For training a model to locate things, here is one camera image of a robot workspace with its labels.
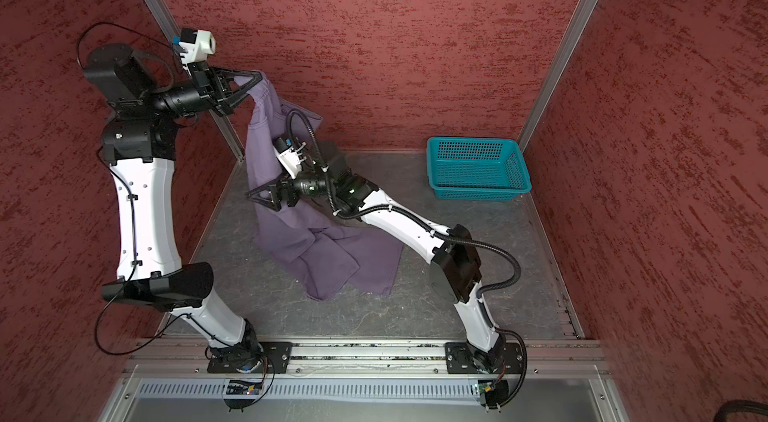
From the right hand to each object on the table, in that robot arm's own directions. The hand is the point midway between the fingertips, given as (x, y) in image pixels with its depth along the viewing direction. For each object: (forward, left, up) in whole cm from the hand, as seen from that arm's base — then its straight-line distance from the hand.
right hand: (257, 192), depth 66 cm
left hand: (+7, -7, +22) cm, 24 cm away
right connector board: (-36, -55, -37) cm, 75 cm away
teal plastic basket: (+37, -65, -35) cm, 83 cm away
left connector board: (-33, +9, -37) cm, 50 cm away
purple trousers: (+1, -12, -32) cm, 34 cm away
